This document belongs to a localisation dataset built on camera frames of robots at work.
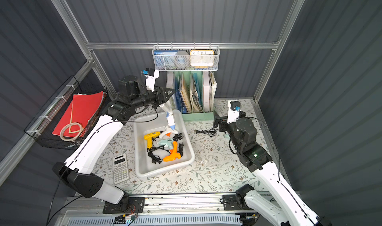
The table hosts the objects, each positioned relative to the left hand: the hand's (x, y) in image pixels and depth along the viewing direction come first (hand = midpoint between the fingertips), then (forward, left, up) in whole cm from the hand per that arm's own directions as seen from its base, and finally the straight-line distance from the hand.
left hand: (169, 89), depth 66 cm
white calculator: (-21, +32, -42) cm, 56 cm away
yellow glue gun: (-1, +18, -40) cm, 44 cm away
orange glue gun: (-14, +1, -37) cm, 39 cm away
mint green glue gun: (-5, +5, -40) cm, 41 cm away
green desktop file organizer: (+19, -11, -20) cm, 30 cm away
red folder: (-2, +46, -12) cm, 47 cm away
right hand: (-7, -27, -6) cm, 29 cm away
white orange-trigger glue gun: (+3, +7, -41) cm, 42 cm away
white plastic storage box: (+6, +20, -36) cm, 41 cm away
